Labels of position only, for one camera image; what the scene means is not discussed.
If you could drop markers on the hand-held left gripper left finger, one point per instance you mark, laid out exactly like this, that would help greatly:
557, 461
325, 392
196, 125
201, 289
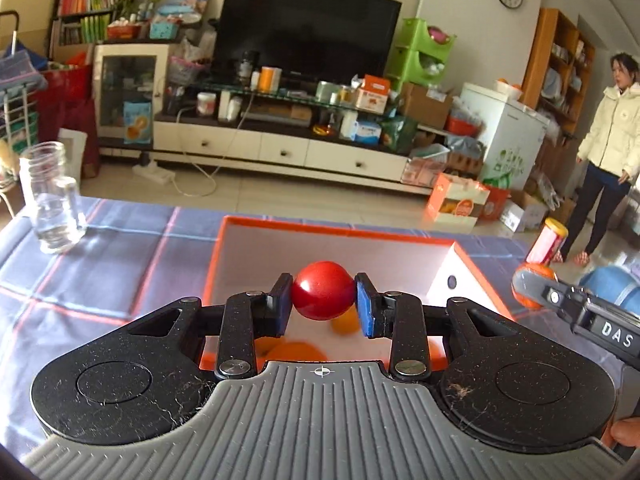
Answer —
286, 305

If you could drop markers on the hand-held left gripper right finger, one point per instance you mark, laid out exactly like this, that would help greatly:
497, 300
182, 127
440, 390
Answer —
363, 310

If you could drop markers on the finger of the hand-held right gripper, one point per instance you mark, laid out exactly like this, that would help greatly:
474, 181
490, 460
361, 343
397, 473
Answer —
530, 285

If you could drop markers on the orange tangerine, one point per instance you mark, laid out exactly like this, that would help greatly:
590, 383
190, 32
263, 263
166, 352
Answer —
545, 271
265, 345
295, 352
345, 324

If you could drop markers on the red tomato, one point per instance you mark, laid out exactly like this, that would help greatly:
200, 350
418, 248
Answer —
322, 290

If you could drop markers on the orange cardboard box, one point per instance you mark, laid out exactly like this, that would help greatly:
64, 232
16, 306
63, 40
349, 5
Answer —
350, 245

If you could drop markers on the red can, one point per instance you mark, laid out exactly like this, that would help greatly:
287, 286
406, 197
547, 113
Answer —
547, 240

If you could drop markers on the orange gift carton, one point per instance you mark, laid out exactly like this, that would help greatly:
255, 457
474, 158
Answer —
457, 205

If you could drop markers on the white small fridge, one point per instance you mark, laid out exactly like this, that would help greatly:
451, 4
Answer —
505, 140

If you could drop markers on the white low television cabinet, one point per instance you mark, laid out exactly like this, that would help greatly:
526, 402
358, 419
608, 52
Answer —
280, 152

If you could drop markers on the green bag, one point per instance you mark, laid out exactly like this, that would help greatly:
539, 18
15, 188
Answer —
398, 135

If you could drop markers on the blue and white carton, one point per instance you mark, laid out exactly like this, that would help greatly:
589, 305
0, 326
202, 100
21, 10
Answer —
369, 131

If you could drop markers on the white power strip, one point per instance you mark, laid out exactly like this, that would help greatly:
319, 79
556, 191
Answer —
152, 173

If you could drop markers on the white bowl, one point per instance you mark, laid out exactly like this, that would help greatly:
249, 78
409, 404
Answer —
509, 90

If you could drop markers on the brown cardboard box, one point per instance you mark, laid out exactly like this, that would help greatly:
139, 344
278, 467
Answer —
425, 107

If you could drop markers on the white plastic jar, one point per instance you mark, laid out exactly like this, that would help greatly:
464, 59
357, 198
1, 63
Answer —
207, 105

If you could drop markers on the orange and white carton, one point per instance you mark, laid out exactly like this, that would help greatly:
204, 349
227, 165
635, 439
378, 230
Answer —
373, 94

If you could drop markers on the metal tin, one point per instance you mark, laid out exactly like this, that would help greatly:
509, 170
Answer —
328, 92

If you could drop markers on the wooden shelf unit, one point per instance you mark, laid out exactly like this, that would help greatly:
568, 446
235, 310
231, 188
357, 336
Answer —
560, 65

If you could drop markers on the orange cylinder container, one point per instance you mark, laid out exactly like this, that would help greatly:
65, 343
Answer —
270, 80

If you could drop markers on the blue snack packet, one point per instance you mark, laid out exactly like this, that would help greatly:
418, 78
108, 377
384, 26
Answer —
137, 122

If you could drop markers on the green plastic rack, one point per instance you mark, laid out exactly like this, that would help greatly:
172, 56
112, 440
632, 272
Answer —
420, 52

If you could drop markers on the clear glass jar mug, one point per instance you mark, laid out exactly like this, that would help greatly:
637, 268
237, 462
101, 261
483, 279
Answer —
50, 195

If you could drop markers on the white paper bag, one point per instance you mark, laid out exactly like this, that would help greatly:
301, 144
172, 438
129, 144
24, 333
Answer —
72, 152

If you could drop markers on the white glass-door cabinet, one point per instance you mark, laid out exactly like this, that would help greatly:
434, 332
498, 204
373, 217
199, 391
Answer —
130, 90

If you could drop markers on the black television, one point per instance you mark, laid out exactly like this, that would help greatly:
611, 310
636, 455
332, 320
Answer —
305, 25

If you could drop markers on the teal basket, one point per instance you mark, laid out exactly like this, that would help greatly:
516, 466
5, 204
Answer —
164, 30

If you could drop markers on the orange basket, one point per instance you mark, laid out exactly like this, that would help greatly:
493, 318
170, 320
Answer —
123, 31

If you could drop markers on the dark bookshelf with books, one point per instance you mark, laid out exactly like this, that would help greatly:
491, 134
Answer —
87, 5

